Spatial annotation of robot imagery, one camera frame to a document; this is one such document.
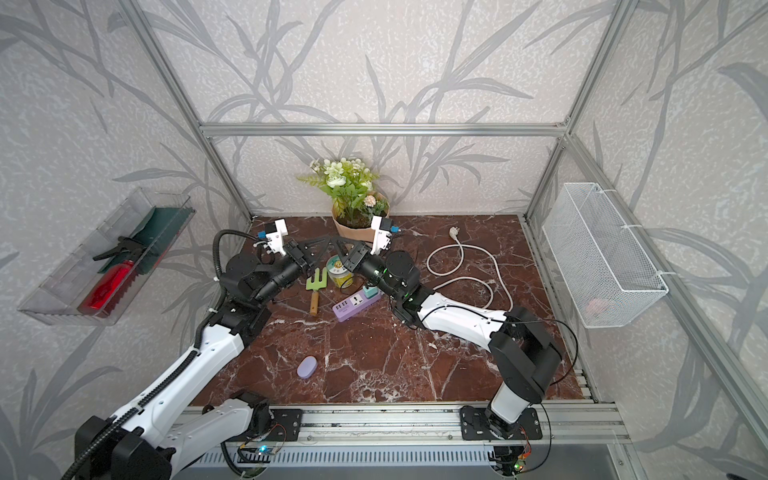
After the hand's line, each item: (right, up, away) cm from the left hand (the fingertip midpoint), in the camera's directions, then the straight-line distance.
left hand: (332, 242), depth 66 cm
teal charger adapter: (+6, -15, +25) cm, 30 cm away
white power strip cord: (+44, -20, +30) cm, 57 cm away
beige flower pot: (-1, +9, +33) cm, 34 cm away
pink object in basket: (+63, -16, +6) cm, 65 cm away
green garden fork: (-13, -15, +32) cm, 38 cm away
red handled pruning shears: (-43, -8, -6) cm, 45 cm away
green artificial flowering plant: (0, +18, +24) cm, 30 cm away
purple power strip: (-1, -20, +27) cm, 34 cm away
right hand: (-1, +1, +1) cm, 1 cm away
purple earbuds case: (-10, -34, +14) cm, 39 cm away
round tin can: (-5, -11, +29) cm, 31 cm away
